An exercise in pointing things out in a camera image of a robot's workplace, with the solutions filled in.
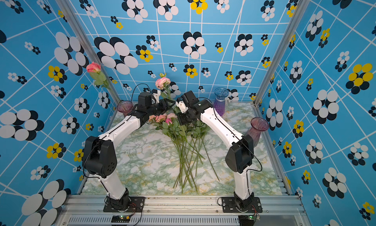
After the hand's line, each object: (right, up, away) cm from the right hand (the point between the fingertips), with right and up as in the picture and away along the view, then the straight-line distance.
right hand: (181, 119), depth 83 cm
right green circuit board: (+33, -48, -14) cm, 60 cm away
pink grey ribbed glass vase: (-38, +8, +11) cm, 40 cm away
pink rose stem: (-12, +21, +3) cm, 25 cm away
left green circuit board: (-30, -49, -11) cm, 59 cm away
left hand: (-4, +10, +3) cm, 11 cm away
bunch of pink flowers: (+4, -15, +13) cm, 20 cm away
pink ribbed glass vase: (+45, -4, +1) cm, 45 cm away
